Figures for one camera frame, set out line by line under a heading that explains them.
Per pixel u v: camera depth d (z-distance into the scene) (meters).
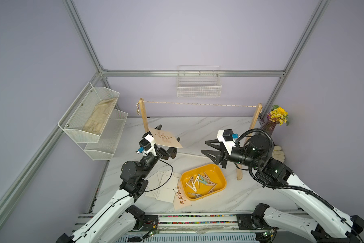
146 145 0.47
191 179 0.86
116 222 0.57
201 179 0.86
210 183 0.86
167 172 0.91
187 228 0.73
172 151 0.57
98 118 0.79
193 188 0.84
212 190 0.83
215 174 0.89
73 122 0.67
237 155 0.51
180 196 0.82
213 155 0.55
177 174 0.90
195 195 0.82
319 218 0.41
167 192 0.82
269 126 0.96
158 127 0.60
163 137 0.53
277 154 0.99
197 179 0.87
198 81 0.94
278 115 0.88
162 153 0.55
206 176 0.88
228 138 0.47
